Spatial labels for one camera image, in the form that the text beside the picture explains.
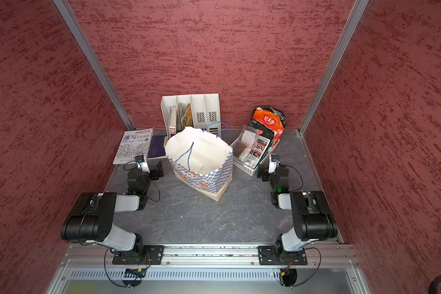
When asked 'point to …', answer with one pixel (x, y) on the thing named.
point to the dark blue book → (157, 147)
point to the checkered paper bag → (201, 161)
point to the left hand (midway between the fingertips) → (152, 165)
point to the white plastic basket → (245, 168)
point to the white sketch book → (134, 143)
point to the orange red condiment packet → (271, 119)
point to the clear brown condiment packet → (245, 143)
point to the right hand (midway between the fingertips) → (267, 165)
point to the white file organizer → (201, 111)
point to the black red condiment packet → (257, 154)
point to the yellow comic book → (187, 120)
